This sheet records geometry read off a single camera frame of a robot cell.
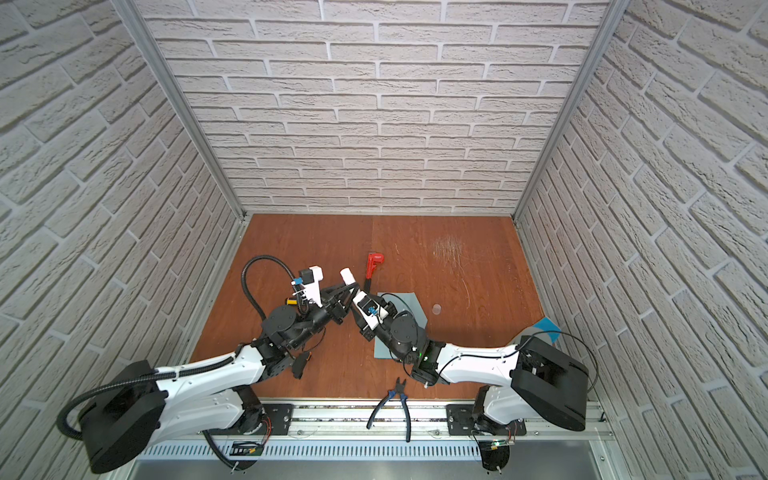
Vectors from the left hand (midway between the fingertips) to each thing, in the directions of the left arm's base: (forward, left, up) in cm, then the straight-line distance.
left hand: (357, 282), depth 72 cm
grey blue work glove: (-3, -57, -22) cm, 61 cm away
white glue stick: (+1, +2, +1) cm, 3 cm away
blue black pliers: (-19, -10, -24) cm, 32 cm away
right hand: (-2, 0, -4) cm, 4 cm away
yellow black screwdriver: (+7, +24, -22) cm, 33 cm away
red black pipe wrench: (+23, -3, -22) cm, 33 cm away
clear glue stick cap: (+4, -23, -24) cm, 34 cm away
